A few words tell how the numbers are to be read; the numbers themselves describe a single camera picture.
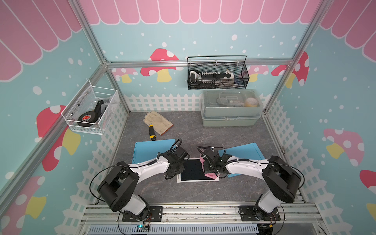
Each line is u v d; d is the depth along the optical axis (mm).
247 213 748
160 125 1123
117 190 436
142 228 727
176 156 705
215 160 685
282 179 453
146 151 1008
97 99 789
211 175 836
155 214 743
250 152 1023
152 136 1046
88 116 698
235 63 896
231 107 1024
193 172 793
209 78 875
